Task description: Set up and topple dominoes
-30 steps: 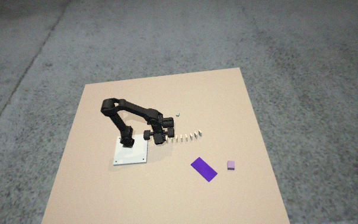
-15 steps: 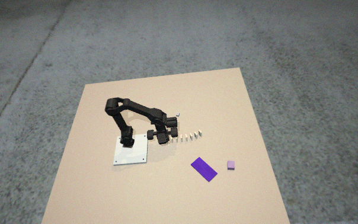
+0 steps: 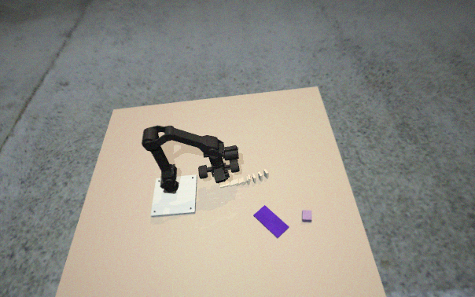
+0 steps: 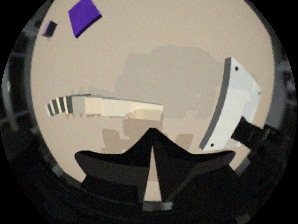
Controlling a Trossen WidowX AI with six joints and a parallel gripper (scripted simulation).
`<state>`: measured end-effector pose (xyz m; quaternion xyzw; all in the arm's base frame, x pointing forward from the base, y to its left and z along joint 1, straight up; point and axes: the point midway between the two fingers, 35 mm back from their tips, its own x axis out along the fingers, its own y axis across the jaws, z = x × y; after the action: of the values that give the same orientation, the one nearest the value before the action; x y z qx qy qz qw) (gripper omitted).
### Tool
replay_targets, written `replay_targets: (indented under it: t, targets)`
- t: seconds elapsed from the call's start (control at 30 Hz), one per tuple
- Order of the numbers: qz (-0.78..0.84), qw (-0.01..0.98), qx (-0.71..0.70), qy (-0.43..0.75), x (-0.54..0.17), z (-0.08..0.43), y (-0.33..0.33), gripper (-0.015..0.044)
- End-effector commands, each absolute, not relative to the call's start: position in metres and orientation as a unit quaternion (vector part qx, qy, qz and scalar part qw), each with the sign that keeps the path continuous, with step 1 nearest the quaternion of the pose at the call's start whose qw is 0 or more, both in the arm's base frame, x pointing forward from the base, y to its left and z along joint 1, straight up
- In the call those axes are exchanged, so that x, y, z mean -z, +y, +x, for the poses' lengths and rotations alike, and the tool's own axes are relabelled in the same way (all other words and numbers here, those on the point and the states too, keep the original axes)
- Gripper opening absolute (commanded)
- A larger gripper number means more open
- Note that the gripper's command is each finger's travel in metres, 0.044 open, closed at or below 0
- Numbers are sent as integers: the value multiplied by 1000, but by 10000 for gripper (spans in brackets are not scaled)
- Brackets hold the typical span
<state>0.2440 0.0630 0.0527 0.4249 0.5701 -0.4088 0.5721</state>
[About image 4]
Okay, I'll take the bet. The purple flat rectangular block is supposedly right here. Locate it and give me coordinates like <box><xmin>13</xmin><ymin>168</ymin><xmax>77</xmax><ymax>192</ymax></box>
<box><xmin>68</xmin><ymin>0</ymin><xmax>102</xmax><ymax>39</ymax></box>

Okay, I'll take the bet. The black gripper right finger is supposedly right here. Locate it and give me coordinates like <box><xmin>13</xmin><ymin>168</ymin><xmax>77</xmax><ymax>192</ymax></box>
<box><xmin>152</xmin><ymin>128</ymin><xmax>235</xmax><ymax>204</ymax></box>

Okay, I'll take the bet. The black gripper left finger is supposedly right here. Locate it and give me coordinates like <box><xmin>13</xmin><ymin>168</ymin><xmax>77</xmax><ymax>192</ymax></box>
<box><xmin>74</xmin><ymin>127</ymin><xmax>153</xmax><ymax>202</ymax></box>

